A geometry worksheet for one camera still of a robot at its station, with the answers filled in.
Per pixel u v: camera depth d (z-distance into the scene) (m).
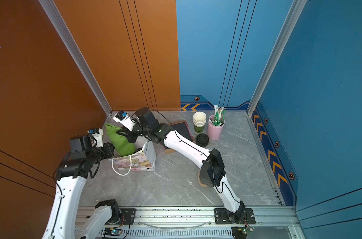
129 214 0.74
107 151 0.63
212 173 0.48
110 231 0.71
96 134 0.62
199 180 0.56
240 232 0.70
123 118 0.59
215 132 0.98
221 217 0.72
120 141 0.70
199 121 0.96
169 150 0.94
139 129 0.63
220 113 0.92
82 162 0.49
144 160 0.76
